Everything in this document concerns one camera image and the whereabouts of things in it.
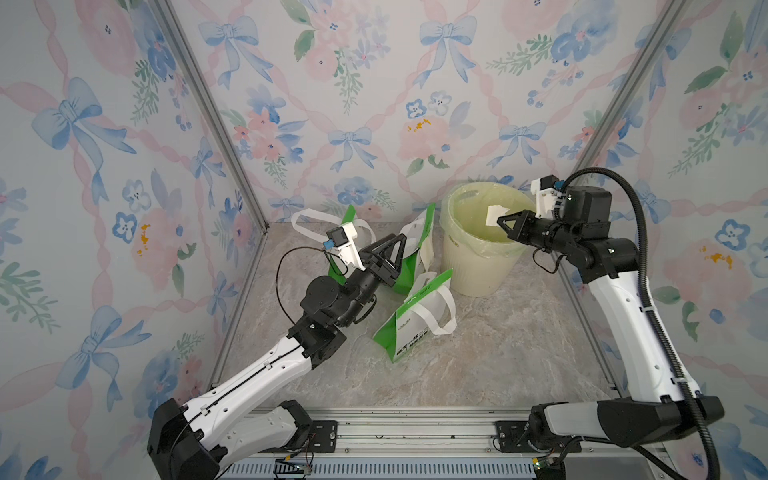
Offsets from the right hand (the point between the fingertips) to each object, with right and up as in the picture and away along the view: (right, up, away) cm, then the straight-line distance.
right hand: (500, 218), depth 69 cm
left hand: (-23, -5, -11) cm, 26 cm away
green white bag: (-20, -14, +23) cm, 34 cm away
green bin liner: (-2, +5, +24) cm, 25 cm away
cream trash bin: (-2, -10, +7) cm, 12 cm away
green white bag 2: (-17, -21, +1) cm, 27 cm away
